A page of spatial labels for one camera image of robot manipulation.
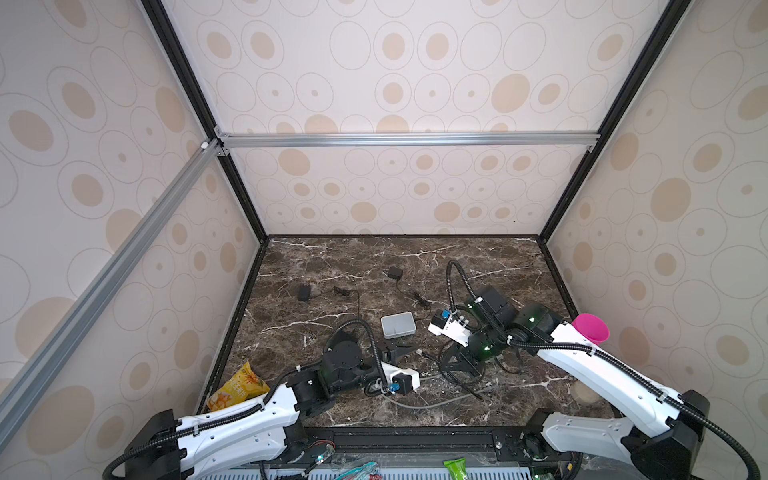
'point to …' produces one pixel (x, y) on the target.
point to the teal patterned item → (362, 472)
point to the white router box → (398, 325)
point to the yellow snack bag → (246, 384)
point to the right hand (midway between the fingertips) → (445, 364)
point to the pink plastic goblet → (591, 327)
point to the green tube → (457, 468)
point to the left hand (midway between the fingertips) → (422, 356)
